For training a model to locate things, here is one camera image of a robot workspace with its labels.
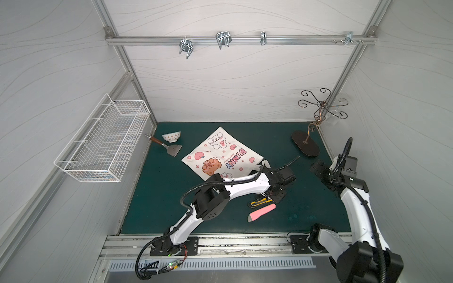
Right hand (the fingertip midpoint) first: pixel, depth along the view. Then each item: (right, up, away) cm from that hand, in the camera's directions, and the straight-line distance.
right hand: (320, 170), depth 82 cm
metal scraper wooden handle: (-79, +8, +26) cm, 84 cm away
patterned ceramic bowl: (-77, +16, +22) cm, 82 cm away
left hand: (-19, -13, +2) cm, 23 cm away
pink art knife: (-30, -21, 0) cm, 37 cm away
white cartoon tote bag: (-48, +6, +23) cm, 54 cm away
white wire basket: (-94, +11, -13) cm, 96 cm away
